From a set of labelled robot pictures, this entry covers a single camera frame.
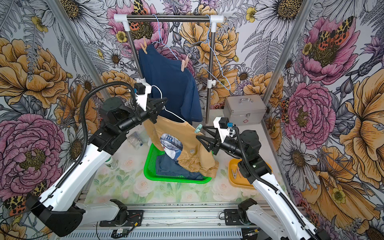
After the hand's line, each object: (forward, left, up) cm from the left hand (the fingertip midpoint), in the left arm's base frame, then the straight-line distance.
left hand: (166, 103), depth 62 cm
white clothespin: (-12, -34, -43) cm, 57 cm away
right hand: (-10, -13, -9) cm, 19 cm away
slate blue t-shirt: (-8, +5, -40) cm, 41 cm away
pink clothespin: (-25, -27, -9) cm, 38 cm away
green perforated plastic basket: (-11, +13, -40) cm, 44 cm away
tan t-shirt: (-2, -3, -23) cm, 23 cm away
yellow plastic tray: (-18, -37, -40) cm, 57 cm away
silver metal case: (+31, -47, -34) cm, 65 cm away
